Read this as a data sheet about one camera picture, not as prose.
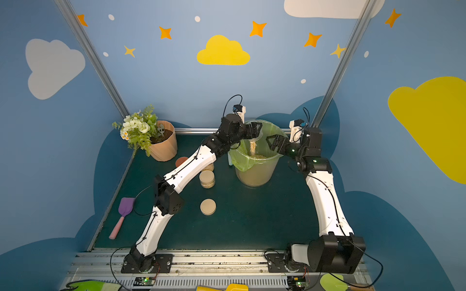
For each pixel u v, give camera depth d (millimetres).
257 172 873
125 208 886
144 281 704
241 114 730
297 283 714
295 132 641
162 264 736
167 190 538
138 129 848
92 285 686
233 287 700
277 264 747
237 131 667
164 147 977
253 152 922
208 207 902
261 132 785
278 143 662
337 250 389
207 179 912
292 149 639
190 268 736
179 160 960
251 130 732
